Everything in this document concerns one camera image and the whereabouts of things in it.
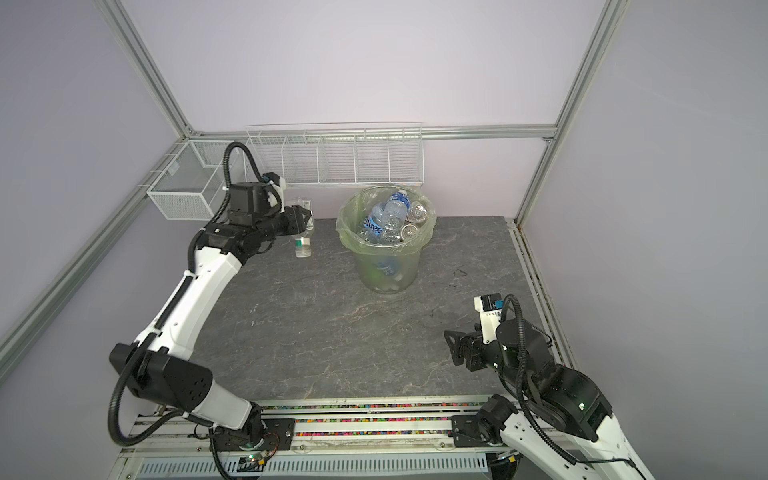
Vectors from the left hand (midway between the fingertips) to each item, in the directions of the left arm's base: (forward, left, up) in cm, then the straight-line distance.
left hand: (303, 216), depth 77 cm
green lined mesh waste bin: (-5, -23, -18) cm, 29 cm away
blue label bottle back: (+6, -25, -5) cm, 26 cm away
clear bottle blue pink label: (+3, -18, -9) cm, 21 cm away
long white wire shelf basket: (+30, +1, -2) cm, 30 cm away
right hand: (-31, -37, -8) cm, 49 cm away
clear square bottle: (-4, +1, -5) cm, 7 cm away
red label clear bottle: (+3, -30, -4) cm, 31 cm away
